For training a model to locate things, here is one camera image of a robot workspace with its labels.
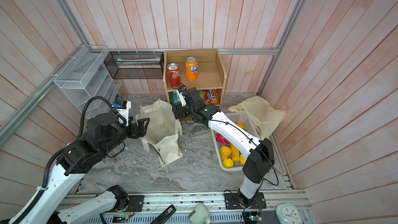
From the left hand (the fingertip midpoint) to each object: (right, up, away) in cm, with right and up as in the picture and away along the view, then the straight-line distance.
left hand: (141, 122), depth 64 cm
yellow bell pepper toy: (+39, -18, +21) cm, 48 cm away
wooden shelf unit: (+32, +26, +24) cm, 48 cm away
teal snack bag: (+11, +11, +27) cm, 31 cm away
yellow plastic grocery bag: (+66, +1, +31) cm, 73 cm away
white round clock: (+65, -42, +5) cm, 78 cm away
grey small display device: (+25, -41, +3) cm, 48 cm away
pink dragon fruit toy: (+37, -11, +24) cm, 46 cm away
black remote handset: (+9, -42, +4) cm, 43 cm away
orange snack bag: (+34, +14, +29) cm, 47 cm away
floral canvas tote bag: (+2, -9, +35) cm, 36 cm away
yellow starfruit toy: (+48, -22, +19) cm, 56 cm away
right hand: (+14, +7, +15) cm, 22 cm away
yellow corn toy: (+45, -20, +22) cm, 54 cm away
